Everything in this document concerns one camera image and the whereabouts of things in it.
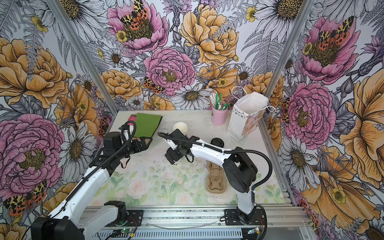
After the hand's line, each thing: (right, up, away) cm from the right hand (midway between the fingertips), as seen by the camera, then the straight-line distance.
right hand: (176, 157), depth 87 cm
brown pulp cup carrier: (+23, -13, -4) cm, 27 cm away
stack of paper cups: (+3, +17, +8) cm, 19 cm away
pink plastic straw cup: (+28, +24, +22) cm, 43 cm away
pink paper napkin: (-36, +23, +26) cm, 50 cm away
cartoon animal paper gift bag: (+40, +25, -2) cm, 47 cm away
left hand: (-15, +8, -6) cm, 18 cm away
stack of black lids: (+26, +7, +16) cm, 31 cm away
